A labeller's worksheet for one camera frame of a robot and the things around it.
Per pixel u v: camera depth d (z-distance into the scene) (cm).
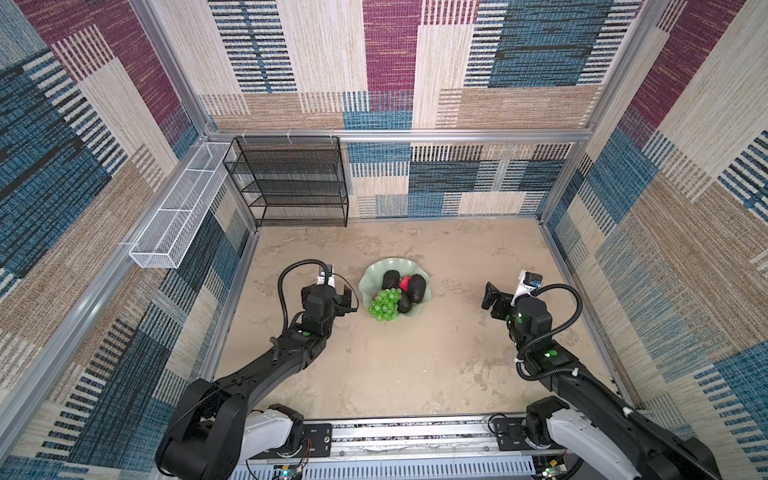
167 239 70
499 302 74
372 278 99
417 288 92
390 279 99
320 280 75
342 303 69
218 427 41
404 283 96
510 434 73
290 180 108
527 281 70
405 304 92
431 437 75
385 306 85
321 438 73
